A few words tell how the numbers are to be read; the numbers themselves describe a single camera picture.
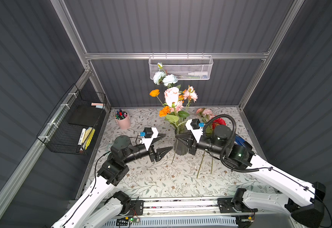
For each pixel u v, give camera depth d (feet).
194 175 2.77
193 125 1.63
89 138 2.27
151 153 1.72
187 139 1.81
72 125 2.46
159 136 2.03
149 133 1.60
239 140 3.17
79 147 2.19
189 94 2.24
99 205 1.50
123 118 3.24
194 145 1.69
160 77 2.40
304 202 1.29
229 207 2.42
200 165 2.91
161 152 1.76
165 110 2.47
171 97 1.45
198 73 2.87
